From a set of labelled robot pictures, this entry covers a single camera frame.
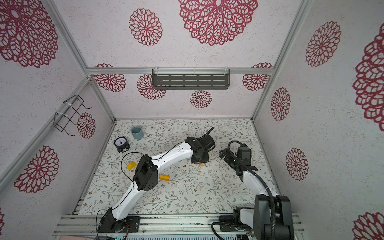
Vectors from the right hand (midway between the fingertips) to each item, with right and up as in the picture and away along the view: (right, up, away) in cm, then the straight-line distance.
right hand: (225, 153), depth 89 cm
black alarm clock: (-69, +5, +14) cm, 70 cm away
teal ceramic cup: (-58, +12, +15) cm, 61 cm away
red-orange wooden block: (-14, -8, +3) cm, 16 cm away
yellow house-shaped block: (-58, -8, +5) cm, 59 cm away
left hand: (-13, -6, +1) cm, 14 cm away
